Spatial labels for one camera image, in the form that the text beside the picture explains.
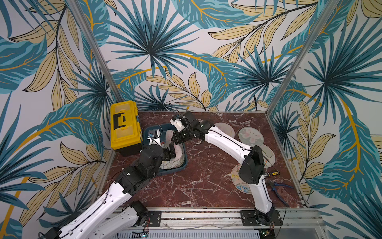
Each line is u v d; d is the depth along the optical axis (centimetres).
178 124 76
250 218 73
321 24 73
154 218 74
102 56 86
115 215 56
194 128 63
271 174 87
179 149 80
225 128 110
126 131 86
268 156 98
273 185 84
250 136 107
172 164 90
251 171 50
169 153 63
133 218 60
